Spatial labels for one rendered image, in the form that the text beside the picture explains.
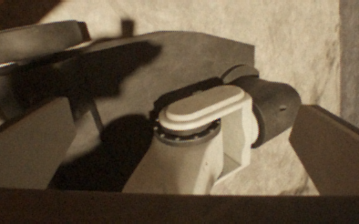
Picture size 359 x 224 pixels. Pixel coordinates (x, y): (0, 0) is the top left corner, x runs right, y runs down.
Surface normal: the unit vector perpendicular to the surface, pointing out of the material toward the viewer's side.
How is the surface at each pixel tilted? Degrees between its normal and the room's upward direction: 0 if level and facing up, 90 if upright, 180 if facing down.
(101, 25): 0
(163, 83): 0
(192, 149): 90
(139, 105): 0
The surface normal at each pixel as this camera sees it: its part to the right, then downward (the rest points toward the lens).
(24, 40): 0.50, 0.31
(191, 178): -0.14, -0.88
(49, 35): 0.80, 0.14
